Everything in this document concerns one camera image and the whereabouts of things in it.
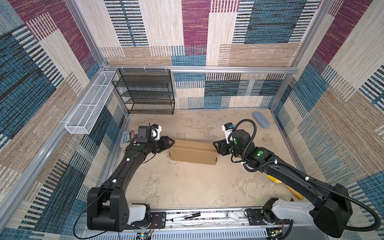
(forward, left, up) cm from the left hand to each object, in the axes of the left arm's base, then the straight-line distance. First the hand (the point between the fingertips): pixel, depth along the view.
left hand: (172, 141), depth 83 cm
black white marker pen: (-34, -8, -16) cm, 38 cm away
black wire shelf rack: (+44, +22, 0) cm, 49 cm away
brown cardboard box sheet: (-6, -12, -2) cm, 13 cm away
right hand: (-4, -25, +3) cm, 25 cm away
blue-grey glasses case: (+27, -62, -13) cm, 69 cm away
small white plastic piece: (-34, -30, -13) cm, 47 cm away
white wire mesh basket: (+4, +40, +17) cm, 44 cm away
